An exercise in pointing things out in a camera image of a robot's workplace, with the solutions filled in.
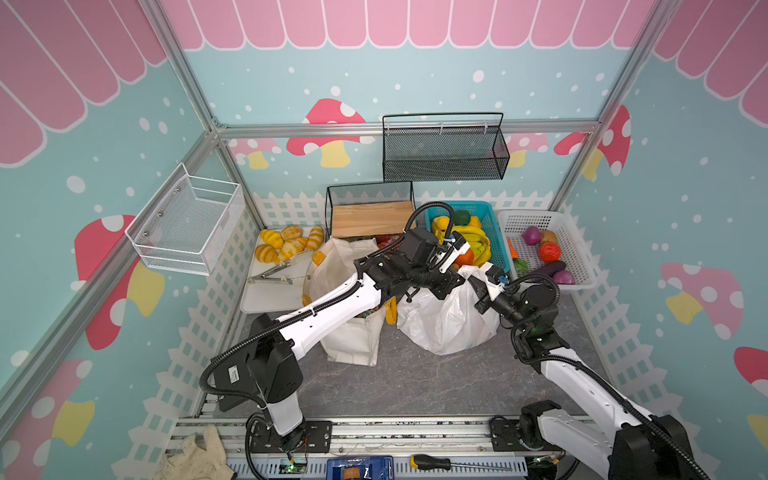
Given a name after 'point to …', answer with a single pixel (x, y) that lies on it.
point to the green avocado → (461, 217)
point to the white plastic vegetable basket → (573, 254)
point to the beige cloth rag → (196, 463)
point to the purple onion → (531, 235)
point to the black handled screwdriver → (441, 463)
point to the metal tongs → (266, 276)
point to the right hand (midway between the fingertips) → (467, 271)
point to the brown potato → (548, 235)
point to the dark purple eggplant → (550, 268)
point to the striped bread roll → (273, 239)
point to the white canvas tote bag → (330, 262)
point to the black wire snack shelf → (368, 210)
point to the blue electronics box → (360, 468)
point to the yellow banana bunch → (473, 234)
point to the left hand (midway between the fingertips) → (460, 285)
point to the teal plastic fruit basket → (489, 222)
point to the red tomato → (550, 251)
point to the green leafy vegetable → (521, 265)
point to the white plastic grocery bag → (449, 325)
